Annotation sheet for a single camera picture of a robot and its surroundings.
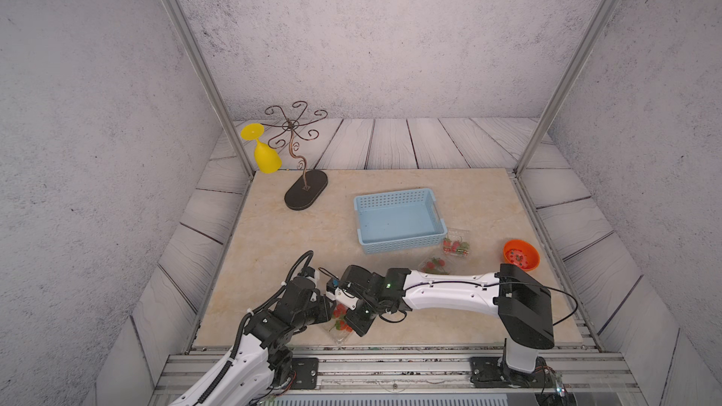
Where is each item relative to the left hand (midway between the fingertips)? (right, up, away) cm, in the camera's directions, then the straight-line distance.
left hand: (338, 306), depth 81 cm
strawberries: (+2, +4, -14) cm, 15 cm away
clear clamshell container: (+1, -6, -5) cm, 8 cm away
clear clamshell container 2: (+34, +9, +10) cm, 37 cm away
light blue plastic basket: (+19, +22, +26) cm, 39 cm away
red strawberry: (+38, +14, +14) cm, 43 cm away
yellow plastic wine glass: (-25, +44, +15) cm, 53 cm away
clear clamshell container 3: (+41, +18, +18) cm, 49 cm away
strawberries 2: (+30, +9, +10) cm, 33 cm away
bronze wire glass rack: (-14, +37, +35) cm, 53 cm away
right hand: (+4, -3, -6) cm, 8 cm away
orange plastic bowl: (+58, +13, +10) cm, 60 cm away
